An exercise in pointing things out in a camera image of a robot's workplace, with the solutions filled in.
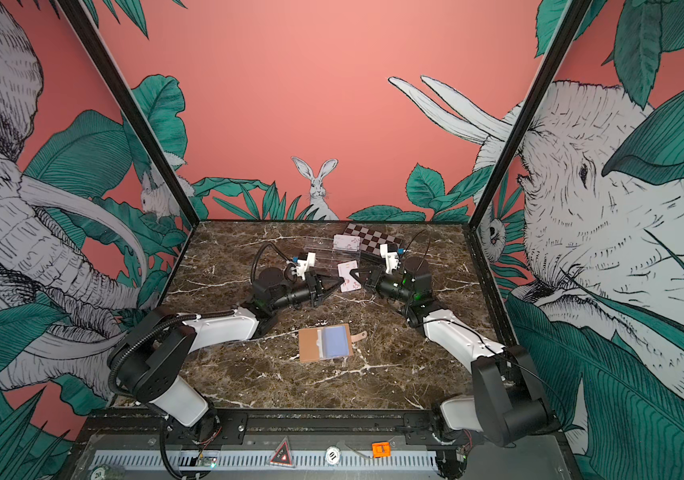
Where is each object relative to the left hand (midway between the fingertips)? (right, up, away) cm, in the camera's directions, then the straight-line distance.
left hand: (346, 280), depth 75 cm
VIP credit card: (+1, -1, +3) cm, 3 cm away
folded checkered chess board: (+9, +11, +36) cm, 39 cm away
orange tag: (+9, -40, -5) cm, 41 cm away
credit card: (0, +10, +28) cm, 30 cm away
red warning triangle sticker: (-15, -42, -5) cm, 45 cm away
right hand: (0, +1, +1) cm, 2 cm away
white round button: (-3, -42, -5) cm, 42 cm away
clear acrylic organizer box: (-7, +4, +29) cm, 30 cm away
